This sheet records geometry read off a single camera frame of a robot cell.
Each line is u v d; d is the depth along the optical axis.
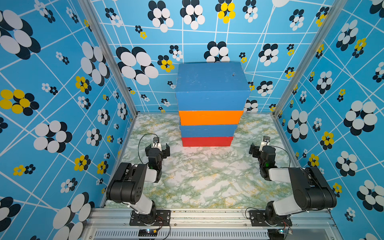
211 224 0.72
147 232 0.72
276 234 0.70
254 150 0.85
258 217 0.73
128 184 0.47
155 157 0.71
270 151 0.73
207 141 0.99
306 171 0.49
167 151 0.87
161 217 0.73
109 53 0.85
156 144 0.79
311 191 0.45
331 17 0.71
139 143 1.04
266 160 0.71
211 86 0.67
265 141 0.79
